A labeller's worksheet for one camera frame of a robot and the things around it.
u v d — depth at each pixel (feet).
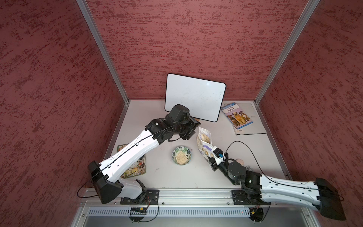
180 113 1.63
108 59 3.05
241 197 2.39
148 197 2.38
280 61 3.08
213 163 2.12
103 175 1.27
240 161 2.84
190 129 1.98
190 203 4.03
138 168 2.73
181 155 2.87
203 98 3.18
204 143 2.04
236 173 1.75
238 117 3.49
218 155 1.94
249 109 3.83
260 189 1.78
